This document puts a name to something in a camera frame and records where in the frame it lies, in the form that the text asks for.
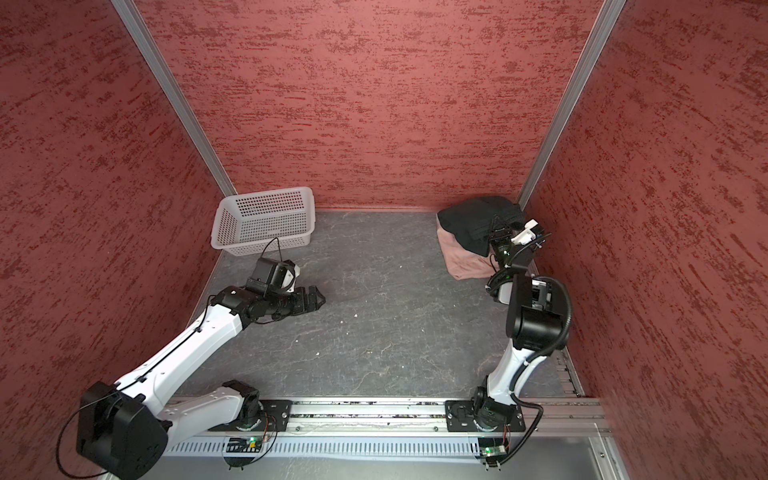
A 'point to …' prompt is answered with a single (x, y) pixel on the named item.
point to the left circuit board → (252, 444)
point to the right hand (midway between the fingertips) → (488, 216)
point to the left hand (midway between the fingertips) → (311, 309)
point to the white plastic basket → (264, 221)
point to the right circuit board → (492, 448)
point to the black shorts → (472, 222)
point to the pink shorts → (461, 262)
